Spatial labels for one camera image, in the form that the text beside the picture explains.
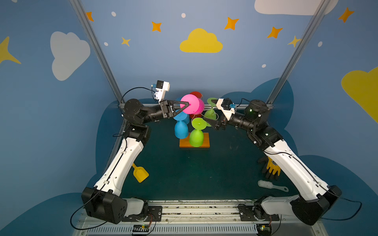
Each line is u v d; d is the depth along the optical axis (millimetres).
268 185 825
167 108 530
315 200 388
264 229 733
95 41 801
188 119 815
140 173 872
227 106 479
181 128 794
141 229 731
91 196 378
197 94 844
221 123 546
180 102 554
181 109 556
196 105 547
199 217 736
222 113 520
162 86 536
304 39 803
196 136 764
